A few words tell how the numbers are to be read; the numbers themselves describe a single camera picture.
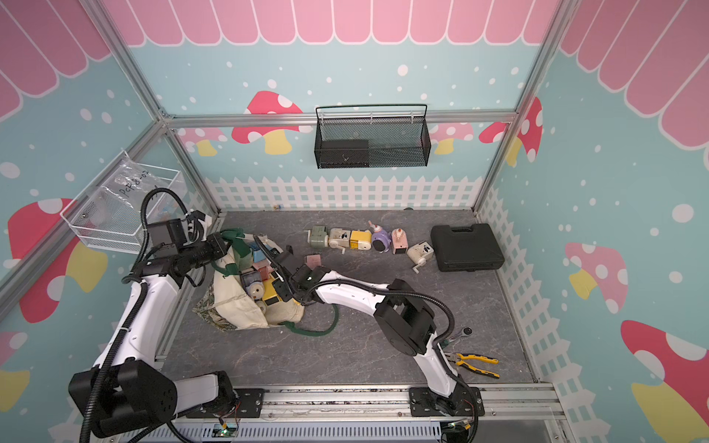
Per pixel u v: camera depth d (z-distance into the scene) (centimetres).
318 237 106
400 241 102
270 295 90
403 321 50
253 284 87
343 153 88
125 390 39
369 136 94
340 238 106
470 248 102
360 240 106
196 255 66
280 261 65
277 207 124
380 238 103
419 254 102
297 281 66
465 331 85
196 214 68
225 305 78
